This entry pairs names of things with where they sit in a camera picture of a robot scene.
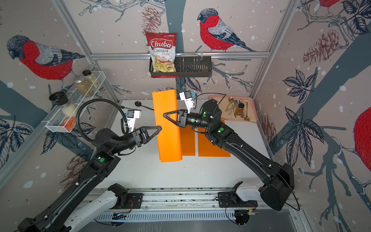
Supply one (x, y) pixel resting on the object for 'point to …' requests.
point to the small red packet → (68, 123)
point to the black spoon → (138, 103)
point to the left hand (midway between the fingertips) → (161, 129)
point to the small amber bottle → (239, 110)
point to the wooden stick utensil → (247, 108)
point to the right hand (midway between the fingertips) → (165, 116)
